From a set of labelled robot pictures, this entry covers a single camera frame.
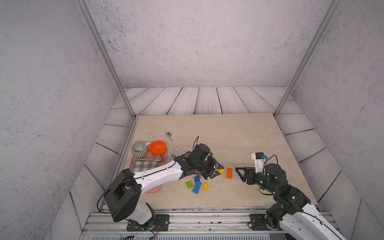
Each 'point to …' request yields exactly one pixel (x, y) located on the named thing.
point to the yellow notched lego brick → (221, 170)
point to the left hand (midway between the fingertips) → (227, 171)
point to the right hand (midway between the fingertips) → (240, 169)
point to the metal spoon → (169, 135)
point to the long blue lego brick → (197, 187)
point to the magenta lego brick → (197, 172)
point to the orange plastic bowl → (157, 148)
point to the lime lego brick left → (189, 184)
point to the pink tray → (156, 189)
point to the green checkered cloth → (139, 166)
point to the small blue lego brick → (197, 178)
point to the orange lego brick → (229, 173)
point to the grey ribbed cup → (140, 149)
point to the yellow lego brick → (206, 186)
